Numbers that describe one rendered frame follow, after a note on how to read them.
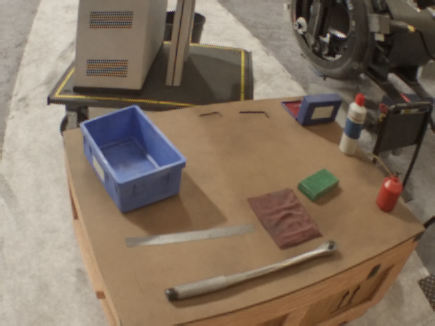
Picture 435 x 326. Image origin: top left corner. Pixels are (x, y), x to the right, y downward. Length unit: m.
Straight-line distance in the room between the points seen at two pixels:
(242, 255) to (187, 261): 0.14
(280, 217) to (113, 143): 0.54
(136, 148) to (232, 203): 0.34
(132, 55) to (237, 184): 0.80
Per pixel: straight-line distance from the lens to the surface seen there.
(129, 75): 1.97
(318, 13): 2.57
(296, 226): 1.26
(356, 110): 1.52
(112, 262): 1.13
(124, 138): 1.47
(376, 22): 2.26
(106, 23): 1.89
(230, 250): 1.19
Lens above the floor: 1.35
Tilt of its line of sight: 39 degrees down
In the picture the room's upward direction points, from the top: 9 degrees clockwise
